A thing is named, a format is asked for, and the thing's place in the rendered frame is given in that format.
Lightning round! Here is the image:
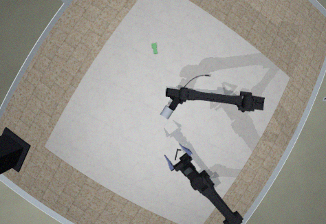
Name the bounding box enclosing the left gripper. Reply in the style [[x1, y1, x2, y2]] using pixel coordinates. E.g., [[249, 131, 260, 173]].
[[164, 144, 193, 172]]

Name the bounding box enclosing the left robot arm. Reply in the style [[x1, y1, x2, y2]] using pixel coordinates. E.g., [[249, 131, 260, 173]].
[[180, 162, 243, 224]]

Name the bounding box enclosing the grey cylinder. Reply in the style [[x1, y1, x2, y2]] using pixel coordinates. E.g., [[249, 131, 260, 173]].
[[160, 106, 173, 119]]

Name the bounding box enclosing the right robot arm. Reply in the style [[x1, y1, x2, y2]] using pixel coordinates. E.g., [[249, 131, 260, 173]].
[[166, 87, 265, 113]]

